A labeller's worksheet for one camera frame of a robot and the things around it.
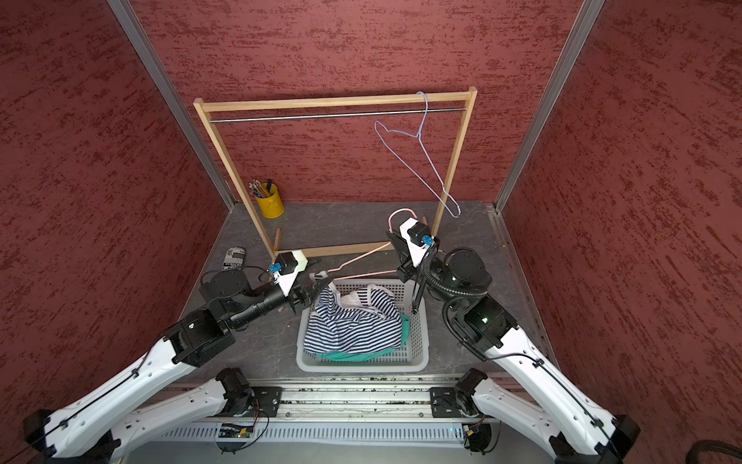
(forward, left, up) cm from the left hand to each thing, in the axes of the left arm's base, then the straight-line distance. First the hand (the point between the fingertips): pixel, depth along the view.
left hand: (323, 272), depth 62 cm
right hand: (+6, -14, +6) cm, 16 cm away
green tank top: (-9, -10, -30) cm, 33 cm away
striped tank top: (-2, -9, -22) cm, 24 cm away
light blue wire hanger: (+55, -30, -8) cm, 63 cm away
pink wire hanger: (+4, -11, +2) cm, 12 cm away
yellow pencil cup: (+46, +31, -24) cm, 60 cm away
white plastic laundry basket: (-9, -23, -31) cm, 40 cm away
